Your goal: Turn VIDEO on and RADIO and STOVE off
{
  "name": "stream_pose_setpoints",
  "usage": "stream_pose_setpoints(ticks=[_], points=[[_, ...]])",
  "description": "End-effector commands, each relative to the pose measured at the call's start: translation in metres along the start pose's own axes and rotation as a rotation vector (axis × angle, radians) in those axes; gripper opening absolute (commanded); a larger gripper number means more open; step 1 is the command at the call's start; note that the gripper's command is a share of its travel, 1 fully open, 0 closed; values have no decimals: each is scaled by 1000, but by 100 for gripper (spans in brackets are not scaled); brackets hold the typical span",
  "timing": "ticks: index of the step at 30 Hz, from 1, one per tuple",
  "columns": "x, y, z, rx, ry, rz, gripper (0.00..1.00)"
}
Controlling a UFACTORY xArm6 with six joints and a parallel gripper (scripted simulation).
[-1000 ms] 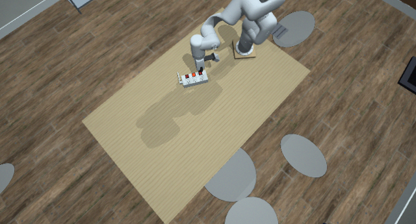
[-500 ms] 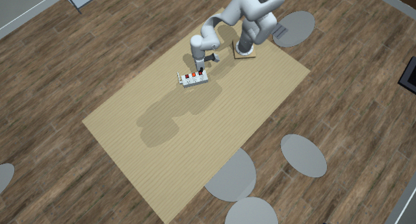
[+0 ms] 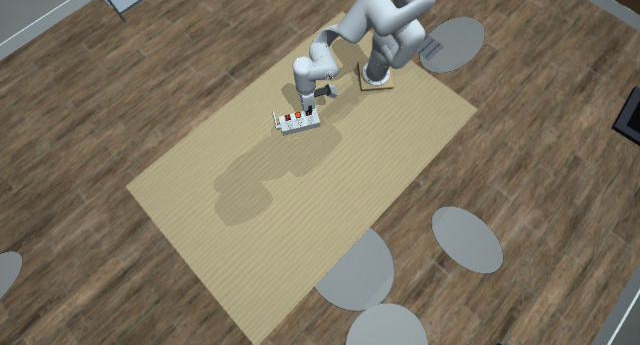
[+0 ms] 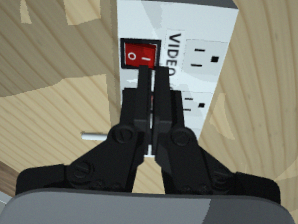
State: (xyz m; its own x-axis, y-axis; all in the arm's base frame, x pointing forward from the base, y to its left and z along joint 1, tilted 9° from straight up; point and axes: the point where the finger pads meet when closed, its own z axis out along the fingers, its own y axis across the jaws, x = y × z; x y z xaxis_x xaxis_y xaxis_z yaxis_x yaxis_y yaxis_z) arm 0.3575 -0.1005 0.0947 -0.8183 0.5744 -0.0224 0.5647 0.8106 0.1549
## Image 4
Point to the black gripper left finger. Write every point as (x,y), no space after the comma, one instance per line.
(107,166)

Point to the white power strip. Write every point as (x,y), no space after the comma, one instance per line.
(189,36)

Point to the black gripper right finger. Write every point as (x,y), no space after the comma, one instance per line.
(188,169)

